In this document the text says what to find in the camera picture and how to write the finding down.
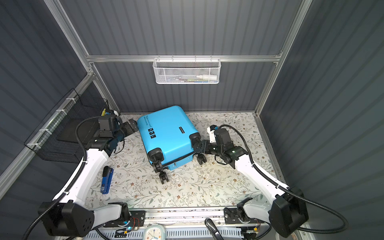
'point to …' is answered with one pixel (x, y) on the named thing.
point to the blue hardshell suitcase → (169, 137)
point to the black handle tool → (213, 229)
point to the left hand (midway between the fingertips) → (129, 125)
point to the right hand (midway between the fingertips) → (202, 146)
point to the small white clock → (154, 231)
